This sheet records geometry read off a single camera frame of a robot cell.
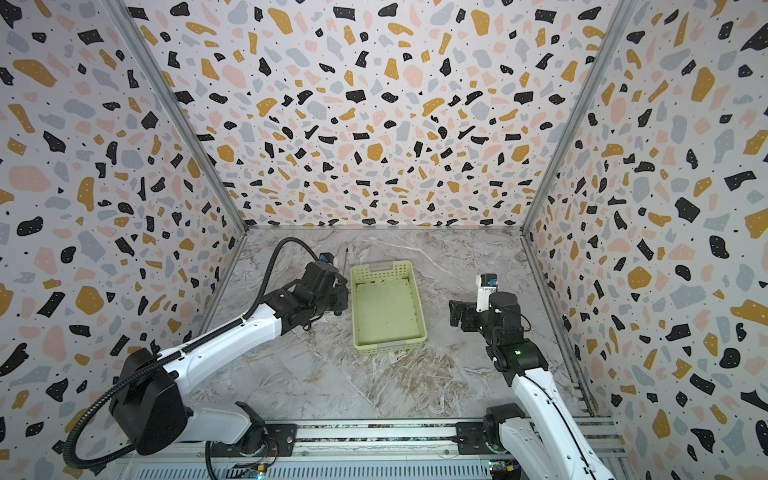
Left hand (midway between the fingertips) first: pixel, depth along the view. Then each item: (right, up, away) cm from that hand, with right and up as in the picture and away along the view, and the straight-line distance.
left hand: (347, 286), depth 82 cm
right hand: (+32, -2, -4) cm, 32 cm away
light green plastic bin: (+10, -11, +15) cm, 21 cm away
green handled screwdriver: (-7, +11, +35) cm, 37 cm away
